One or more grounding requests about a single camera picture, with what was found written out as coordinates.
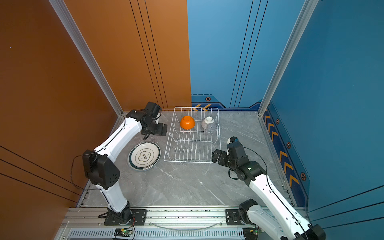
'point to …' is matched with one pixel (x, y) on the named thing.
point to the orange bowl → (187, 122)
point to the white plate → (144, 156)
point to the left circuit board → (121, 232)
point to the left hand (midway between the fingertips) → (159, 130)
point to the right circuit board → (251, 233)
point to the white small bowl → (209, 120)
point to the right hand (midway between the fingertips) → (217, 155)
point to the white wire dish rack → (195, 133)
